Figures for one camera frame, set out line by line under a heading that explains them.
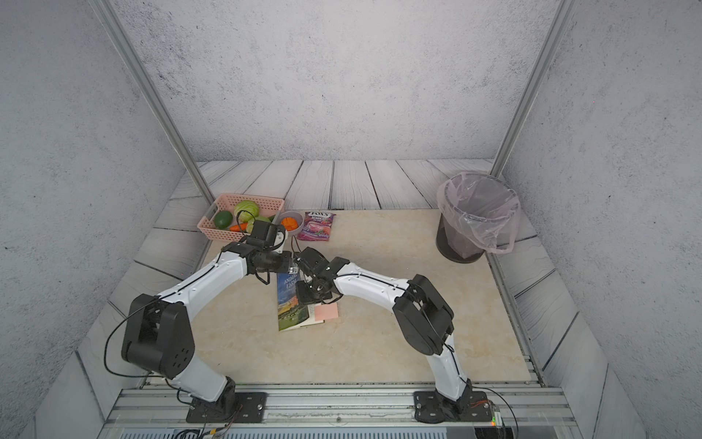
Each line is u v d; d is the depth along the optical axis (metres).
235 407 0.71
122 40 0.74
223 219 1.13
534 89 0.84
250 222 0.92
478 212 1.00
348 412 0.73
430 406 0.73
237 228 1.11
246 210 1.13
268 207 1.19
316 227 1.14
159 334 0.45
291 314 0.87
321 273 0.65
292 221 1.10
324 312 0.89
